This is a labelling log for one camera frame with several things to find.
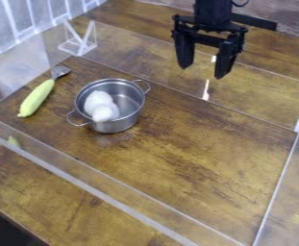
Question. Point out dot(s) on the green handled metal spatula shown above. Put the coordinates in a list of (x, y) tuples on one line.
[(36, 97)]

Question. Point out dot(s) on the black bar on wall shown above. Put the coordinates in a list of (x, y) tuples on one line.
[(254, 21)]

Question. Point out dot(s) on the silver metal pot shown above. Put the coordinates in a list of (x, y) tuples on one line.
[(129, 94)]

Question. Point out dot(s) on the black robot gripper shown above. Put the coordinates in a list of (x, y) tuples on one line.
[(209, 27)]

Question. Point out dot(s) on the clear acrylic triangle stand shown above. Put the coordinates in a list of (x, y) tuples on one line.
[(76, 45)]

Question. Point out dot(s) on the clear acrylic front barrier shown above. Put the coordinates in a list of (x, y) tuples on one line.
[(183, 228)]

